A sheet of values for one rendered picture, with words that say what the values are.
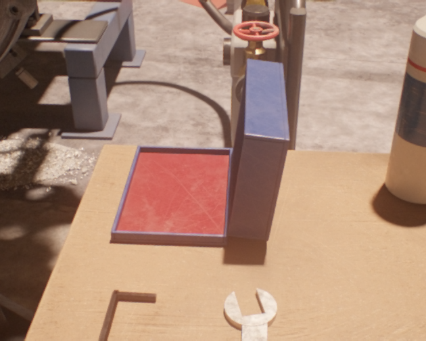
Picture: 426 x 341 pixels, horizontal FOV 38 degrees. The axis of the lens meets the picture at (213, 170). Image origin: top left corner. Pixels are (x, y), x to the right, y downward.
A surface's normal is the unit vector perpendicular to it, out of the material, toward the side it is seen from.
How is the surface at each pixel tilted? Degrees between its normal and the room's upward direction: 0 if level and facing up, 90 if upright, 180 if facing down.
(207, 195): 0
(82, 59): 90
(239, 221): 90
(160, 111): 0
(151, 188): 0
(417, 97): 90
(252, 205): 90
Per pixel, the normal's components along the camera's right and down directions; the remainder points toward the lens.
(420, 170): -0.36, 0.51
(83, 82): -0.06, 0.55
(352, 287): 0.00, -0.84
